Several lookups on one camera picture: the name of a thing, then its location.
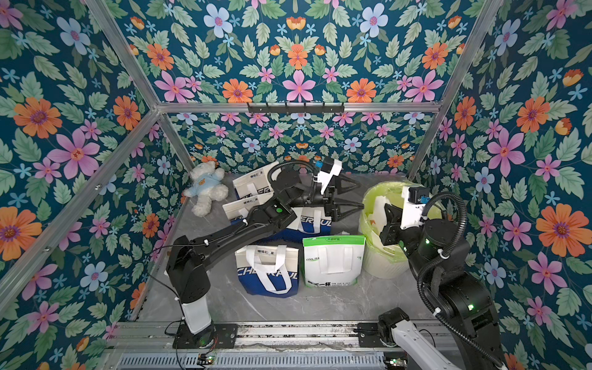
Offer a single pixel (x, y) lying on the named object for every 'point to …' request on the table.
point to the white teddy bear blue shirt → (205, 178)
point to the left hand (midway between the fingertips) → (362, 197)
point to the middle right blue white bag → (310, 221)
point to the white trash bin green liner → (385, 260)
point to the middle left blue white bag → (239, 210)
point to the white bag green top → (333, 261)
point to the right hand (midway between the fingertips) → (394, 200)
